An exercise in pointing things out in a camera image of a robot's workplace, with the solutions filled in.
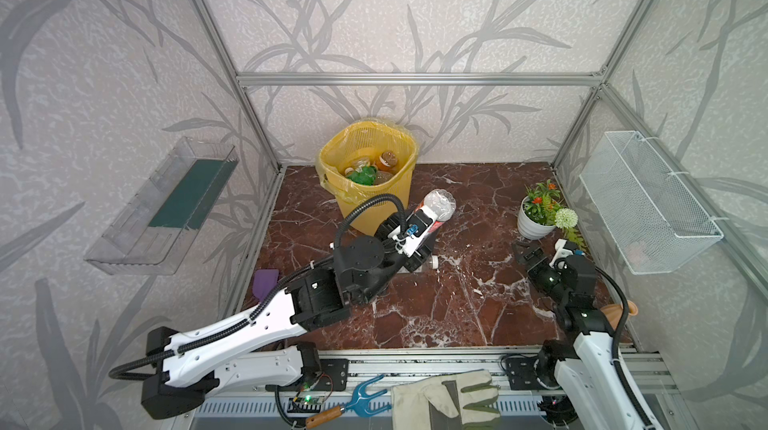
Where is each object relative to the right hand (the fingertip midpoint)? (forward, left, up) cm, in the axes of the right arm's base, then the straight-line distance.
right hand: (518, 243), depth 82 cm
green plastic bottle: (+20, +44, +6) cm, 48 cm away
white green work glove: (-35, +18, -13) cm, 41 cm away
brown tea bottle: (+26, +37, +6) cm, 46 cm away
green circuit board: (-36, +56, -15) cm, 68 cm away
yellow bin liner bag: (+33, +45, +10) cm, 57 cm away
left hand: (-7, +26, +26) cm, 38 cm away
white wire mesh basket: (-6, -22, +20) cm, 30 cm away
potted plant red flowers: (+11, -10, -1) cm, 15 cm away
